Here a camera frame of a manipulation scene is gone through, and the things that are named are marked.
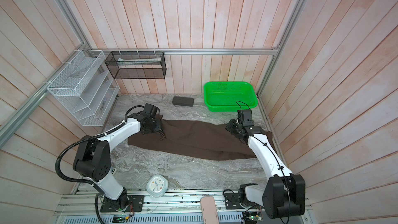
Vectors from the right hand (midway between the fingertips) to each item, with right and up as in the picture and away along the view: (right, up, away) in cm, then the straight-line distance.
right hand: (229, 125), depth 86 cm
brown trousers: (-22, -10, +8) cm, 25 cm away
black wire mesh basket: (-60, +39, +19) cm, 74 cm away
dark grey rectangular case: (-29, +15, +29) cm, 43 cm away
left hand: (-42, -3, +6) cm, 43 cm away
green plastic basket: (+7, +19, +32) cm, 38 cm away
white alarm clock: (-39, -29, -10) cm, 49 cm away
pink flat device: (-13, -38, -16) cm, 43 cm away
